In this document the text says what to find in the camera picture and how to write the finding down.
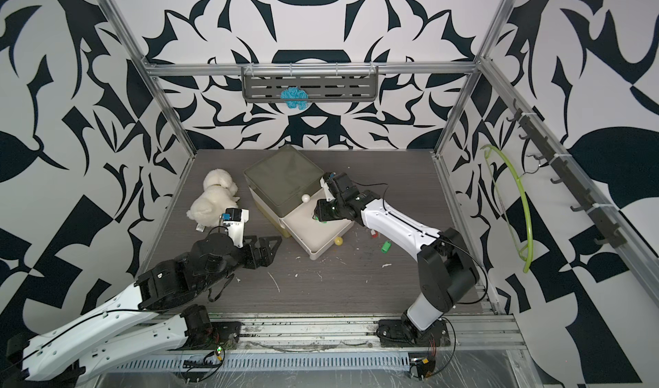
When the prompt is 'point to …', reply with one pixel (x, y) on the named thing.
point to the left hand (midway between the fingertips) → (269, 234)
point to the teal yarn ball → (294, 93)
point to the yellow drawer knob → (338, 241)
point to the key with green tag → (385, 247)
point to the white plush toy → (218, 195)
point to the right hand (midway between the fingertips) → (318, 206)
